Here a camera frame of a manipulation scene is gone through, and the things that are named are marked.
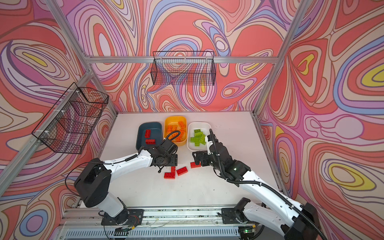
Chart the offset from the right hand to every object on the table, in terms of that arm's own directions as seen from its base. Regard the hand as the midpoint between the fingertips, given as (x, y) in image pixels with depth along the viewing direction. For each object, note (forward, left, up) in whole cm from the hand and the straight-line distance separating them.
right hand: (201, 156), depth 77 cm
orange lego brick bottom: (+31, +21, -14) cm, 40 cm away
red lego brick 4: (-1, +11, -15) cm, 19 cm away
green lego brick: (+27, +1, -13) cm, 30 cm away
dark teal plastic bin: (+27, +30, -14) cm, 43 cm away
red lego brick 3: (0, +17, -15) cm, 23 cm away
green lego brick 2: (+18, +1, -16) cm, 24 cm away
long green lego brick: (+21, +2, -15) cm, 26 cm away
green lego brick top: (+25, -1, -15) cm, 29 cm away
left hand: (+4, +15, -12) cm, 19 cm away
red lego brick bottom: (-4, +19, -16) cm, 25 cm away
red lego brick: (+20, +33, -15) cm, 42 cm away
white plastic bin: (+31, +5, -12) cm, 33 cm away
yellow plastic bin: (+36, +19, -15) cm, 43 cm away
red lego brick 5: (+2, +5, -16) cm, 16 cm away
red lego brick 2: (+27, +36, -14) cm, 47 cm away
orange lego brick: (+35, +12, -15) cm, 40 cm away
